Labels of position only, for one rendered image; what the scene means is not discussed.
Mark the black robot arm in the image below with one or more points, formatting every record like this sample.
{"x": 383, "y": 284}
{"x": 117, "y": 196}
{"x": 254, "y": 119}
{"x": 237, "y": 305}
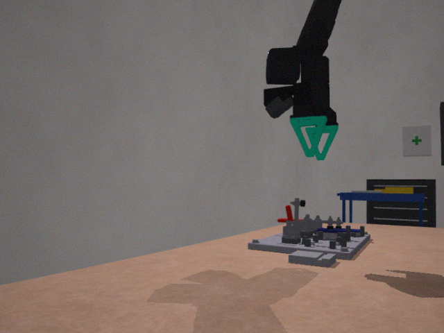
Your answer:
{"x": 285, "y": 65}

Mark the toggle clamp with red handle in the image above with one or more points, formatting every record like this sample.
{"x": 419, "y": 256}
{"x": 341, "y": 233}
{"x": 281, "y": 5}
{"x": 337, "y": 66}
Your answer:
{"x": 318, "y": 225}
{"x": 306, "y": 225}

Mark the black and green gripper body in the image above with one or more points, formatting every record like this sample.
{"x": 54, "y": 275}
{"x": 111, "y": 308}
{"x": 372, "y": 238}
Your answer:
{"x": 320, "y": 93}

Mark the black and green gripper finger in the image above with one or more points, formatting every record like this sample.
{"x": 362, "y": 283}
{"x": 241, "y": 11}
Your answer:
{"x": 299, "y": 122}
{"x": 332, "y": 130}

